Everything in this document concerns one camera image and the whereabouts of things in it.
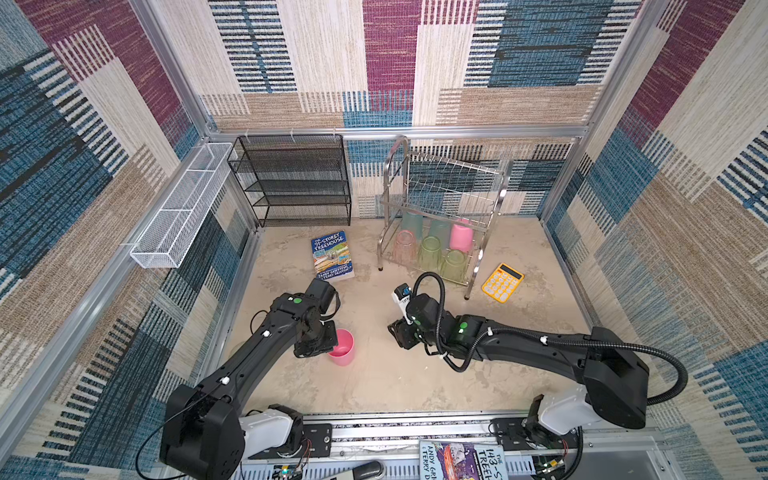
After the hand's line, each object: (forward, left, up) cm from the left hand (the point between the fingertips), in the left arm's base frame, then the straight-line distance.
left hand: (328, 344), depth 80 cm
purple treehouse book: (-26, -32, -6) cm, 41 cm away
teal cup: (+36, -33, +6) cm, 50 cm away
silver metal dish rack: (+56, -37, -8) cm, 68 cm away
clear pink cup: (+30, -22, +3) cm, 37 cm away
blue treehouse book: (+34, +3, -6) cm, 34 cm away
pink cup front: (-3, -4, 0) cm, 5 cm away
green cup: (+28, -30, +2) cm, 41 cm away
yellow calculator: (+23, -55, -8) cm, 60 cm away
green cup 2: (+23, -37, +2) cm, 43 cm away
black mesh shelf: (+57, +17, +9) cm, 60 cm away
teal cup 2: (+44, -26, +1) cm, 51 cm away
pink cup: (+34, -40, +4) cm, 53 cm away
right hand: (+4, -19, +1) cm, 19 cm away
